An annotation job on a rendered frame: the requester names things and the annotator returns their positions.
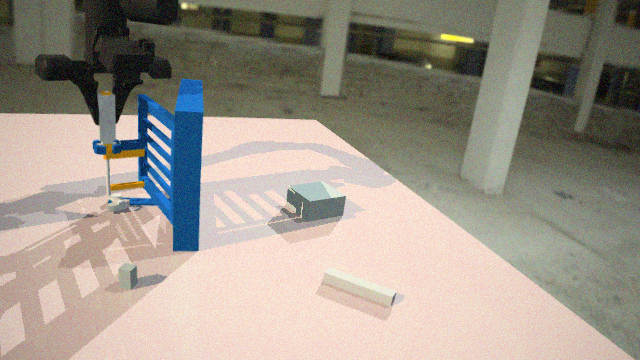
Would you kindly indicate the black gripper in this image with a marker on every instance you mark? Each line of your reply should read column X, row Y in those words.
column 51, row 67

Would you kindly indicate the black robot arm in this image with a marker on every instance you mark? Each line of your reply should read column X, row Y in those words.
column 117, row 52

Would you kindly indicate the cream rectangular bar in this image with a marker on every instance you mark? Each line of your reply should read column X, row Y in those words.
column 359, row 286

